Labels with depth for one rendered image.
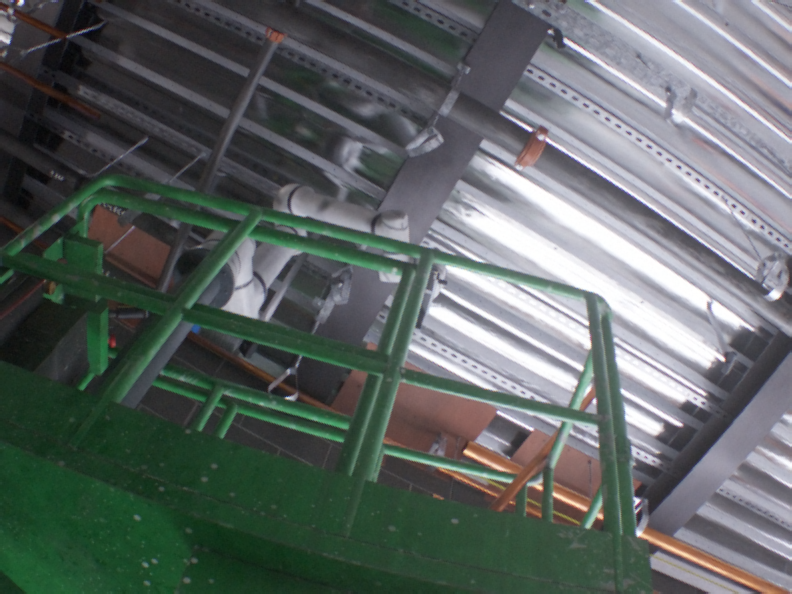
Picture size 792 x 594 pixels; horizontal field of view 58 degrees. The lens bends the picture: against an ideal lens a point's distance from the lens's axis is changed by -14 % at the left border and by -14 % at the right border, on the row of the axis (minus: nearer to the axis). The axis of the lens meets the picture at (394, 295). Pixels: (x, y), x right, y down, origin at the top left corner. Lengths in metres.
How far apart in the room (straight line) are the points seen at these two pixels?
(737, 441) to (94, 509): 2.99
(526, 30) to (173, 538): 2.19
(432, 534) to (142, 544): 0.48
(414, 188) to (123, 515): 2.09
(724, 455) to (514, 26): 2.13
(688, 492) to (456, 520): 2.64
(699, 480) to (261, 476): 2.80
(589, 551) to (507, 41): 2.01
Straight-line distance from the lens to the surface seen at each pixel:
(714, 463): 3.80
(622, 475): 1.68
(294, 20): 2.38
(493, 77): 2.96
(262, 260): 2.80
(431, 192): 3.10
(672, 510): 3.95
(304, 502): 1.29
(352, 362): 1.65
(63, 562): 1.51
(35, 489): 1.40
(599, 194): 2.41
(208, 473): 1.32
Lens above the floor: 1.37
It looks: 62 degrees up
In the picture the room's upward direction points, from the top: 19 degrees clockwise
